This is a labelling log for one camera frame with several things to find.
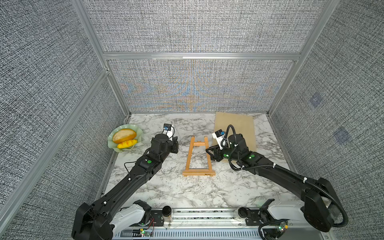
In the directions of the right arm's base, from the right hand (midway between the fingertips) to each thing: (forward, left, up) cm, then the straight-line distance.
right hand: (207, 146), depth 78 cm
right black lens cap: (-29, -15, -9) cm, 34 cm away
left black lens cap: (-29, +20, -8) cm, 36 cm away
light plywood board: (+31, -32, -21) cm, 49 cm away
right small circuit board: (-34, -34, -15) cm, 50 cm away
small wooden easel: (-8, +9, -15) cm, 20 cm away
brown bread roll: (+16, +53, -12) cm, 57 cm away
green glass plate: (+9, +58, -14) cm, 61 cm away
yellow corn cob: (+10, +50, -13) cm, 52 cm away
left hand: (+4, +15, +4) cm, 16 cm away
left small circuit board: (-36, +32, -18) cm, 51 cm away
